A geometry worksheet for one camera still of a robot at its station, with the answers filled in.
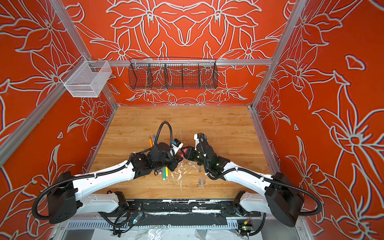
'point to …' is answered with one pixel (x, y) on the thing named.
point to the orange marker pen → (150, 142)
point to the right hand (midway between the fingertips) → (179, 150)
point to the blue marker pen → (154, 138)
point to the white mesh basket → (89, 79)
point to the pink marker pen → (182, 155)
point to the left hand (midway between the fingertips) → (182, 156)
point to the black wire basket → (172, 73)
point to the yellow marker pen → (166, 171)
